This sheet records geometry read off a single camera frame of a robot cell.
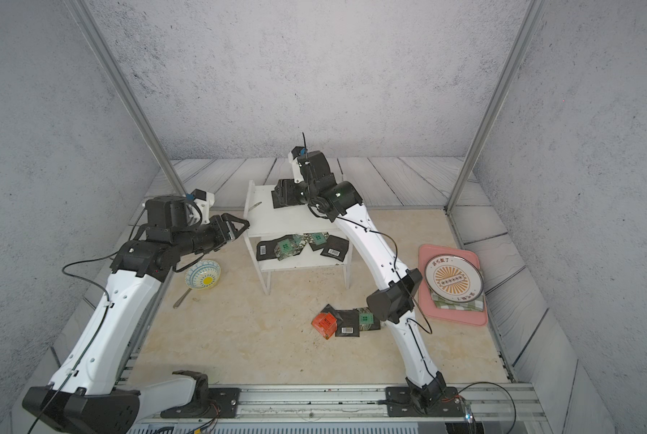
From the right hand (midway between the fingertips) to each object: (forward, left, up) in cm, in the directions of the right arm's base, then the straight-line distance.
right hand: (281, 188), depth 76 cm
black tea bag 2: (-19, -12, -36) cm, 43 cm away
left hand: (-13, +7, -2) cm, 15 cm away
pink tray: (+3, -49, -36) cm, 61 cm away
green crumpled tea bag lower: (-6, 0, -19) cm, 20 cm away
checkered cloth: (-17, -60, -36) cm, 72 cm away
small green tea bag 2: (-23, -24, -35) cm, 48 cm away
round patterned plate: (-7, -56, -36) cm, 67 cm away
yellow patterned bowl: (-7, +34, -34) cm, 48 cm away
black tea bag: (-24, -19, -36) cm, 48 cm away
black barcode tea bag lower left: (-6, +7, -20) cm, 22 cm away
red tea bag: (-24, -11, -36) cm, 45 cm away
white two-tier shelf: (-7, +5, -5) cm, 10 cm away
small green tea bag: (-2, -9, -21) cm, 23 cm away
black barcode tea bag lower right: (-6, -15, -20) cm, 26 cm away
